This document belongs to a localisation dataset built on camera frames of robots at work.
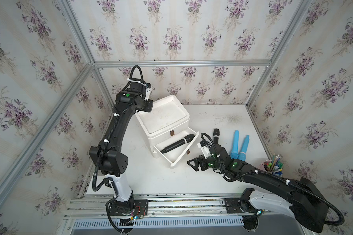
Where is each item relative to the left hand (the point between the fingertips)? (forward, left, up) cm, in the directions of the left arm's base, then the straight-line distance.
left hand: (147, 106), depth 82 cm
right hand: (-25, -27, -18) cm, 41 cm away
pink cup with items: (-29, -68, -16) cm, 76 cm away
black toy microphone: (-4, -44, -24) cm, 50 cm away
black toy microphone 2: (-13, -22, -16) cm, 30 cm away
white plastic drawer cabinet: (-9, -12, -3) cm, 16 cm away
